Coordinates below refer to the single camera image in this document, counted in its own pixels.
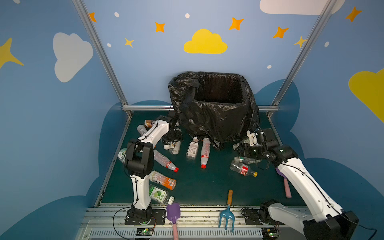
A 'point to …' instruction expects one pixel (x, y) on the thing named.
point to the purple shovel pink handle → (173, 214)
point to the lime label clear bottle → (160, 195)
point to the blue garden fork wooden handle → (228, 212)
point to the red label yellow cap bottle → (242, 169)
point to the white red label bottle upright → (205, 151)
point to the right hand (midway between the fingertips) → (241, 148)
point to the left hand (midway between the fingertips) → (176, 141)
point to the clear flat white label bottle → (192, 152)
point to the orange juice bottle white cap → (163, 180)
